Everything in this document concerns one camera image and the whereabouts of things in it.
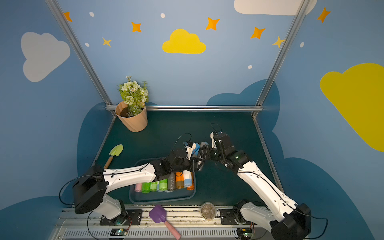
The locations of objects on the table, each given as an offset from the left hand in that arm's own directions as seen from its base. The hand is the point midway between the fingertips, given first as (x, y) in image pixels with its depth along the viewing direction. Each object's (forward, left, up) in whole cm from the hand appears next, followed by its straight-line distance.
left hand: (205, 162), depth 76 cm
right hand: (+6, 0, +3) cm, 6 cm away
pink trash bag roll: (-10, +36, -13) cm, 40 cm away
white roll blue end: (-6, +9, -9) cm, 14 cm away
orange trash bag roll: (-6, +13, -10) cm, 18 cm away
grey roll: (-8, +18, -9) cm, 21 cm away
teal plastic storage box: (-13, +11, -15) cm, 23 cm away
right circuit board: (-29, -20, -17) cm, 39 cm away
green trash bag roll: (-10, +32, -13) cm, 36 cm away
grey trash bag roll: (+9, +1, +4) cm, 10 cm away
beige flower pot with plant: (+35, +49, 0) cm, 60 cm away
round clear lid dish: (-21, -2, -11) cm, 23 cm away
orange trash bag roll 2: (-9, +7, -13) cm, 17 cm away
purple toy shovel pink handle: (-22, +24, -16) cm, 36 cm away
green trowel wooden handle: (+14, +58, -17) cm, 62 cm away
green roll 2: (-10, +21, -8) cm, 25 cm away
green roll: (-9, +28, -12) cm, 32 cm away
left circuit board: (-30, +42, -18) cm, 54 cm away
